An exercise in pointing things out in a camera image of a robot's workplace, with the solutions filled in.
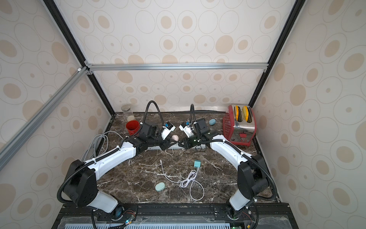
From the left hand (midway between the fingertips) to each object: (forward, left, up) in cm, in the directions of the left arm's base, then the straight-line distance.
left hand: (177, 139), depth 81 cm
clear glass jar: (+28, +39, -6) cm, 48 cm away
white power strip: (-3, +1, -2) cm, 4 cm away
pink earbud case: (+1, +1, +1) cm, 2 cm away
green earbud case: (-21, +9, -16) cm, 28 cm away
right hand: (0, -4, -3) cm, 5 cm away
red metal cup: (+16, +32, -9) cm, 36 cm away
